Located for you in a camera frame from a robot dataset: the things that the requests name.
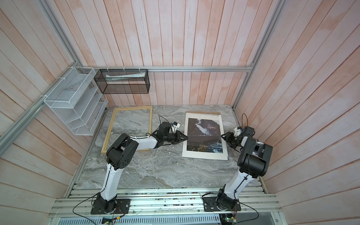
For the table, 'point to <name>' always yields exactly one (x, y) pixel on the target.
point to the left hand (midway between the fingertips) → (188, 140)
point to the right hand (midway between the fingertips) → (224, 136)
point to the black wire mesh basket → (123, 81)
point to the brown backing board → (203, 112)
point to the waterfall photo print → (204, 131)
